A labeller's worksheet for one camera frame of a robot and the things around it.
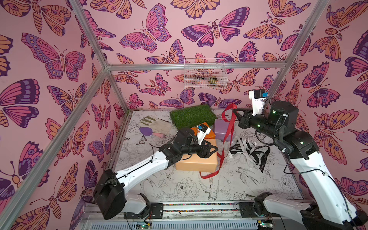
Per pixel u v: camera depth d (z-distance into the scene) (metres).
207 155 0.64
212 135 0.95
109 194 0.40
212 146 0.67
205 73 0.95
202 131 0.64
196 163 0.81
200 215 0.73
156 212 0.73
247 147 0.97
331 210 0.36
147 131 1.07
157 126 1.10
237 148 0.95
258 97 0.49
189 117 1.13
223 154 0.82
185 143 0.58
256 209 0.66
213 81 0.92
